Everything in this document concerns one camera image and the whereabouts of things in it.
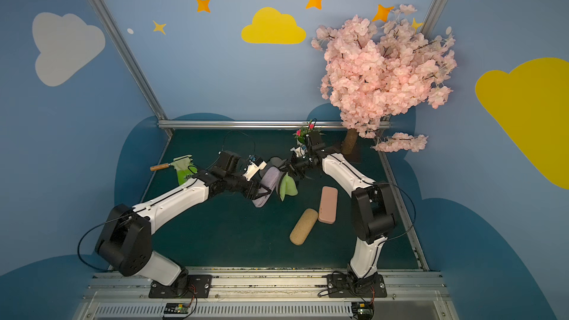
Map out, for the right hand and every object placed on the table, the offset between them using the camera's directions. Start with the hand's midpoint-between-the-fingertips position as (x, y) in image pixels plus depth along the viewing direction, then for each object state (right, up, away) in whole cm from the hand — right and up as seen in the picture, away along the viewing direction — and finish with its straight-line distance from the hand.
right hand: (279, 168), depth 85 cm
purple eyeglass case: (-4, -4, -4) cm, 7 cm away
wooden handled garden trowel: (-59, -1, +19) cm, 62 cm away
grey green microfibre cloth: (+2, -6, -5) cm, 8 cm away
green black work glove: (-46, -2, +19) cm, 50 cm away
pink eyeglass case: (+20, -19, +5) cm, 28 cm away
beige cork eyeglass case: (+9, -24, 0) cm, 25 cm away
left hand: (-5, -6, -2) cm, 8 cm away
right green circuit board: (+29, -47, -12) cm, 57 cm away
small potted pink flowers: (+10, +15, +19) cm, 26 cm away
